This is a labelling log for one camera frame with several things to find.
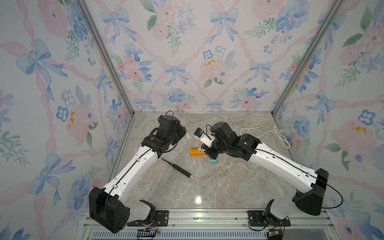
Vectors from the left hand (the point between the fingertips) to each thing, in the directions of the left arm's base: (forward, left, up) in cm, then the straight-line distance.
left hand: (187, 127), depth 77 cm
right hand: (-9, -9, -2) cm, 13 cm away
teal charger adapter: (-10, -15, -19) cm, 26 cm away
